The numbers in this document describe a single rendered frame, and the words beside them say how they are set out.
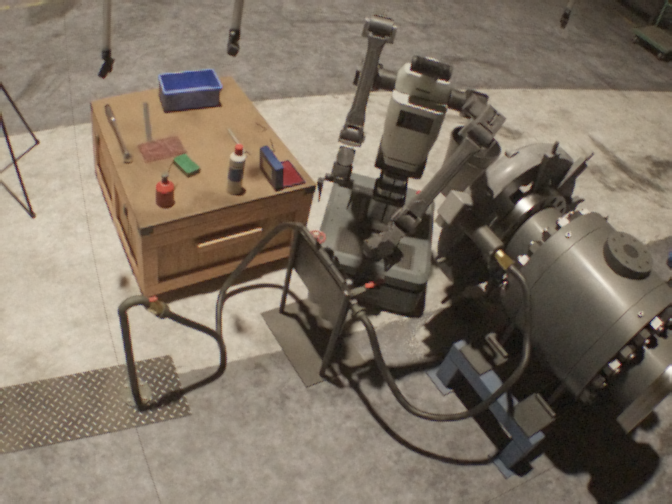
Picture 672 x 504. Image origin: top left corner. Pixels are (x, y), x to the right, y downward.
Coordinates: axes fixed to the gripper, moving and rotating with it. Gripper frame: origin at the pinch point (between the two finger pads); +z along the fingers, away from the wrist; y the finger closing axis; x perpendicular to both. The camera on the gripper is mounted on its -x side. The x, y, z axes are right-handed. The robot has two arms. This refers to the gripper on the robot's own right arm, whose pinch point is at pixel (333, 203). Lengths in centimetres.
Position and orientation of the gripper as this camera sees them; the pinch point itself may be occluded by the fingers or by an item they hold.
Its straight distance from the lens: 206.0
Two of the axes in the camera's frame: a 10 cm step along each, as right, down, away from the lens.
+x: 0.4, -2.2, 9.7
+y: 9.7, 2.6, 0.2
